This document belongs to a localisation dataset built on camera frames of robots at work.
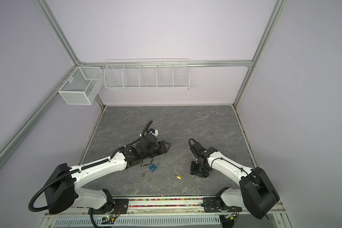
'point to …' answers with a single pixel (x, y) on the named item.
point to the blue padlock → (153, 166)
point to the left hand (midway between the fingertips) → (168, 148)
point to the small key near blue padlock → (143, 175)
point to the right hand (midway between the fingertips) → (195, 175)
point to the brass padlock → (178, 175)
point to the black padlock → (210, 133)
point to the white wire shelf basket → (171, 74)
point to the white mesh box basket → (84, 87)
